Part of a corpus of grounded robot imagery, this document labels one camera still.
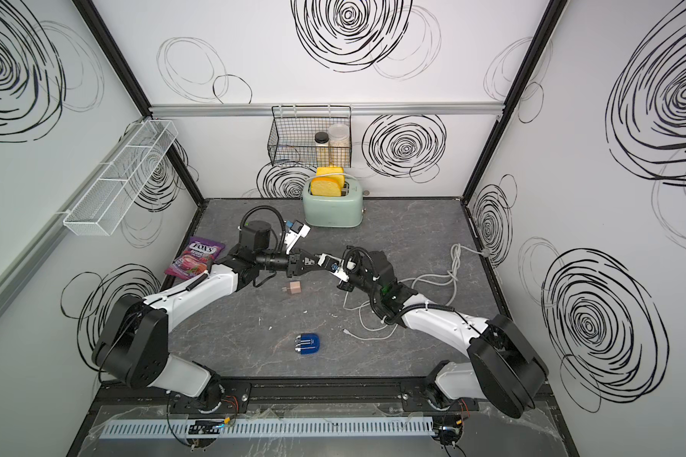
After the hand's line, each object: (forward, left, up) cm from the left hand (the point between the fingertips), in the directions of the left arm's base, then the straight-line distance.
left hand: (320, 265), depth 77 cm
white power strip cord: (+7, -43, -16) cm, 46 cm away
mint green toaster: (+32, -6, -12) cm, 35 cm away
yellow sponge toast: (+31, -1, +2) cm, 31 cm away
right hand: (+2, -3, +1) cm, 4 cm away
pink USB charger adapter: (+2, +9, -17) cm, 19 cm away
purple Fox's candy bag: (+13, +46, -18) cm, 51 cm away
